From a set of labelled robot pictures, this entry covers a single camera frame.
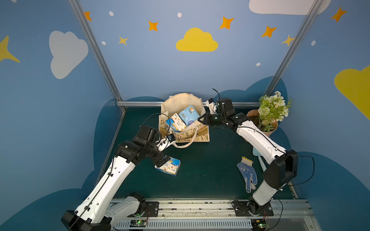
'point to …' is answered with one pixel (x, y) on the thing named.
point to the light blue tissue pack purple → (189, 115)
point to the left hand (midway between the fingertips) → (166, 148)
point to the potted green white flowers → (271, 109)
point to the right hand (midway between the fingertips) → (200, 117)
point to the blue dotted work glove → (248, 173)
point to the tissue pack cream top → (175, 123)
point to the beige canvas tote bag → (198, 132)
